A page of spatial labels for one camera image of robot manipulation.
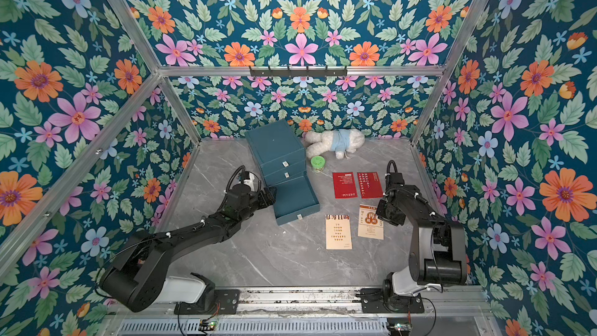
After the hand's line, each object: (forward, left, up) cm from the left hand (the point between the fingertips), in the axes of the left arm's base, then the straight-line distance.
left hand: (272, 188), depth 89 cm
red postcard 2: (+5, -42, -11) cm, 43 cm away
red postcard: (+7, -30, -12) cm, 33 cm away
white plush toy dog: (+25, -31, -2) cm, 40 cm away
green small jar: (+16, -19, -6) cm, 26 cm away
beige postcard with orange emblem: (-13, -38, -12) cm, 42 cm away
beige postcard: (-16, -24, -11) cm, 31 cm away
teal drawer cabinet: (+7, -4, +12) cm, 14 cm away
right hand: (-12, -45, -8) cm, 48 cm away
